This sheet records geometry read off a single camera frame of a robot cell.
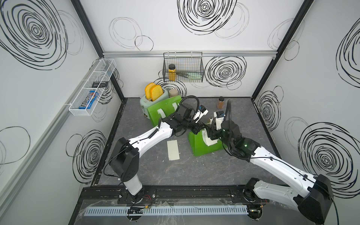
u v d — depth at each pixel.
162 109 0.87
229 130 0.53
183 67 0.89
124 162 0.44
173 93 1.19
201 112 0.70
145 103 0.96
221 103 1.08
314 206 0.38
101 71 0.87
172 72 0.85
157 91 0.99
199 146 0.81
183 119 0.63
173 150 0.91
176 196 0.75
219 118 0.65
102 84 0.79
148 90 0.96
